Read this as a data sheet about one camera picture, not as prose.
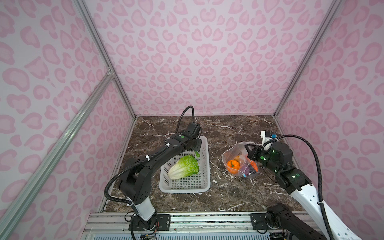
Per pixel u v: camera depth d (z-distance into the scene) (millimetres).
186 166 819
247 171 863
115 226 735
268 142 614
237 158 874
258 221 733
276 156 537
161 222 742
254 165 843
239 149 766
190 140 650
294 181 496
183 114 666
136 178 455
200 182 858
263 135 653
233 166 801
